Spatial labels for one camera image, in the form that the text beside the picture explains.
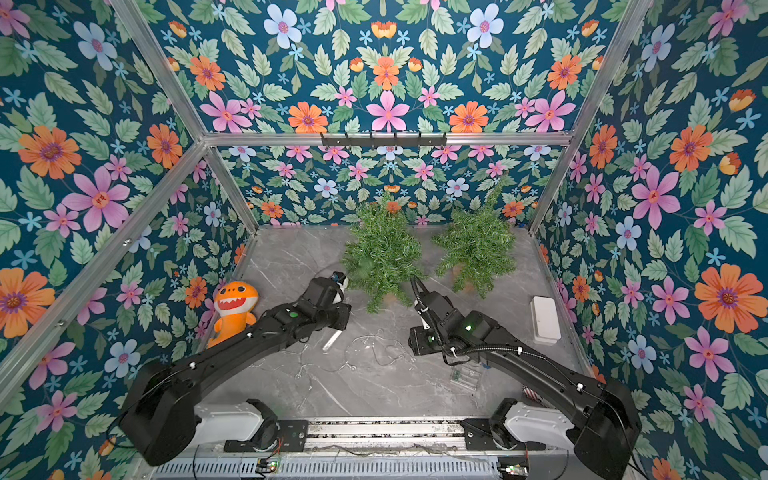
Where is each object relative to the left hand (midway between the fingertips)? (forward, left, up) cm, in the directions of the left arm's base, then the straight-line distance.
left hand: (351, 309), depth 85 cm
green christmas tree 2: (+9, -37, +14) cm, 40 cm away
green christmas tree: (+3, -11, +18) cm, 22 cm away
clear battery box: (-19, -32, -10) cm, 38 cm away
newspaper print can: (-25, -48, -9) cm, 54 cm away
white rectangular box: (-4, -59, -7) cm, 59 cm away
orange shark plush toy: (+7, +36, -2) cm, 37 cm away
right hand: (-11, -19, +3) cm, 22 cm away
